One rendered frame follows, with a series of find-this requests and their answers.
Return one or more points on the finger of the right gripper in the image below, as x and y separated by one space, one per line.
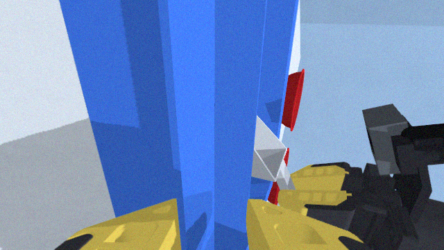
319 178
295 200

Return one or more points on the grey scoop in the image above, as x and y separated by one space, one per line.
272 152

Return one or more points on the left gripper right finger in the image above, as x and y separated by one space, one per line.
271 227

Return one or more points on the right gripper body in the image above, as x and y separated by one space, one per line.
377 215

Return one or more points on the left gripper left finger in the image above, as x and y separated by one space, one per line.
153 228

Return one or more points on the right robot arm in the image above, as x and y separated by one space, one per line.
404 153

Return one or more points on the red bowl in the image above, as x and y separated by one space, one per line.
292 98
272 198

